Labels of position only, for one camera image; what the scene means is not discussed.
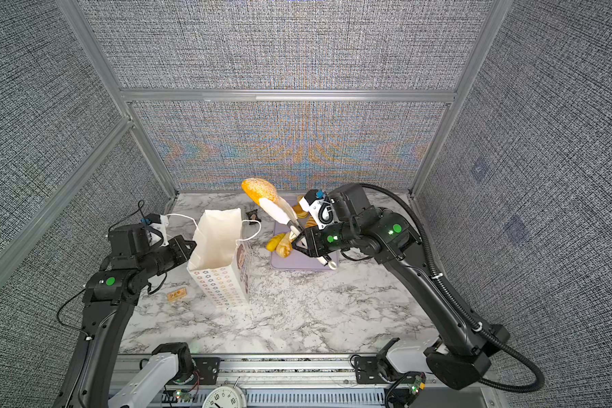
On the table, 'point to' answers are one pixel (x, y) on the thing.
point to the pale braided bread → (285, 246)
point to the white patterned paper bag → (219, 258)
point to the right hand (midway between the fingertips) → (299, 239)
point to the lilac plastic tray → (296, 258)
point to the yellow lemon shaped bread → (273, 242)
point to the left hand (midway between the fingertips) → (196, 242)
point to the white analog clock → (226, 396)
